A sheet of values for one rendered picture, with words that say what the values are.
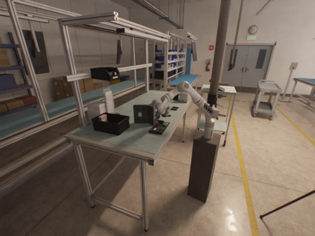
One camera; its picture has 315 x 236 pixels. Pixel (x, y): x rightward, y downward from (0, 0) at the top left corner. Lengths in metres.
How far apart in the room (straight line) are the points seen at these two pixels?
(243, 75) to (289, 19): 2.43
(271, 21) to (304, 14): 1.00
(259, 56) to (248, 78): 0.97
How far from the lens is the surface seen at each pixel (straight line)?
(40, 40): 2.85
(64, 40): 1.55
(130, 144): 1.27
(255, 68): 8.14
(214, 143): 1.64
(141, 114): 1.56
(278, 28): 8.21
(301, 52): 8.46
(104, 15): 1.28
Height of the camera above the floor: 1.69
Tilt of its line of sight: 23 degrees down
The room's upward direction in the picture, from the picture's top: straight up
